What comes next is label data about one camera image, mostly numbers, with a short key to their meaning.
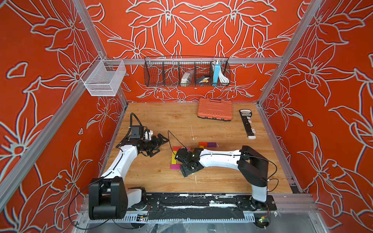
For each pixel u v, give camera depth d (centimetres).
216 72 85
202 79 87
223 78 91
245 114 110
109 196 41
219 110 107
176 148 93
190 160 65
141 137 71
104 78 95
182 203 74
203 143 94
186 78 91
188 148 80
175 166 85
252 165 49
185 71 98
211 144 95
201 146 93
